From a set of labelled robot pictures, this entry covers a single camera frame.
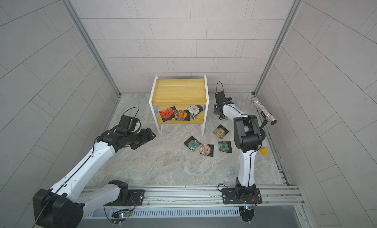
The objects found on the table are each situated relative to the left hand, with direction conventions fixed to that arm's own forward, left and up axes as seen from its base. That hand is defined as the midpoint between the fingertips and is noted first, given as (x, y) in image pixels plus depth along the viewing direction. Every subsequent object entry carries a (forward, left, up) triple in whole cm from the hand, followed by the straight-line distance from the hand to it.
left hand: (154, 136), depth 79 cm
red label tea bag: (+13, -6, +3) cm, 14 cm away
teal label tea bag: (+2, -20, -12) cm, 24 cm away
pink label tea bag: (-2, -29, -12) cm, 31 cm away
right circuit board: (-33, -47, -11) cm, 59 cm away
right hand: (+28, -40, -9) cm, 50 cm away
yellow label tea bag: (+10, -39, -11) cm, 42 cm away
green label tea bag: (0, -41, -12) cm, 43 cm away
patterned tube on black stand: (+11, -62, +7) cm, 63 cm away
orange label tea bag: (+12, -15, +3) cm, 19 cm away
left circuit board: (-34, +12, -11) cm, 38 cm away
